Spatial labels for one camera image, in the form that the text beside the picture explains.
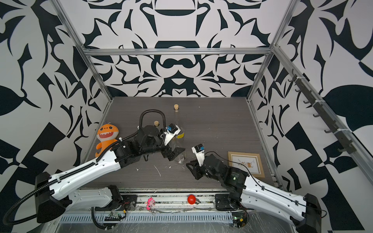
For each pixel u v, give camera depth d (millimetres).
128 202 735
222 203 741
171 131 584
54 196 393
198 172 645
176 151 605
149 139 519
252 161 870
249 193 494
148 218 713
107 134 906
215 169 548
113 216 677
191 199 734
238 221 716
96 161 456
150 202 743
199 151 647
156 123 730
